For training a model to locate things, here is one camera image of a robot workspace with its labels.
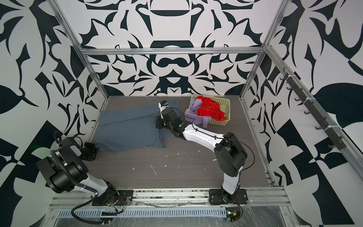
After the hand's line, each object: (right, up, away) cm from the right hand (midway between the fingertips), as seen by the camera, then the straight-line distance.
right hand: (156, 117), depth 83 cm
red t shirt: (+34, +6, +16) cm, 38 cm away
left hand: (-38, -18, +7) cm, 43 cm away
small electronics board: (+41, -48, -12) cm, 64 cm away
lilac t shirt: (+21, +1, +17) cm, 27 cm away
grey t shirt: (-21, -8, +21) cm, 31 cm away
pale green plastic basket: (+49, +8, +29) cm, 57 cm away
